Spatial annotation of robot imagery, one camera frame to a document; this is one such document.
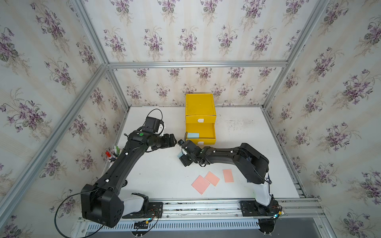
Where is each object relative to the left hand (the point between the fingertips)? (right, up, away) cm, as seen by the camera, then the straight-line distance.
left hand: (172, 143), depth 79 cm
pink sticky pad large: (+16, -24, +4) cm, 29 cm away
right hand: (+7, -11, +15) cm, 20 cm away
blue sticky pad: (+12, +3, +13) cm, 18 cm away
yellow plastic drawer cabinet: (+16, +14, +9) cm, 23 cm away
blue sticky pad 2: (+4, -8, +5) cm, 10 cm away
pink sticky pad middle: (+22, -22, +6) cm, 32 cm away
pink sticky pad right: (+32, -19, +5) cm, 38 cm away
